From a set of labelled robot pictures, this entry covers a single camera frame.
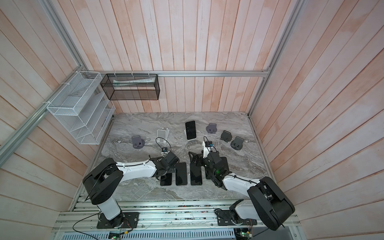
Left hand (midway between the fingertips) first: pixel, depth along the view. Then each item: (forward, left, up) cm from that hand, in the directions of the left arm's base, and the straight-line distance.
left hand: (168, 168), depth 92 cm
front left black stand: (+16, +21, +5) cm, 27 cm away
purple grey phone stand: (+31, -30, +2) cm, 43 cm away
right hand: (+6, -16, +11) cm, 21 cm away
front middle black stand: (+16, -46, +5) cm, 48 cm away
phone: (-11, -1, +11) cm, 15 cm away
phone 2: (+24, -14, +9) cm, 29 cm away
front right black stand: (+23, -39, +3) cm, 46 cm away
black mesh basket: (+49, +28, +26) cm, 62 cm away
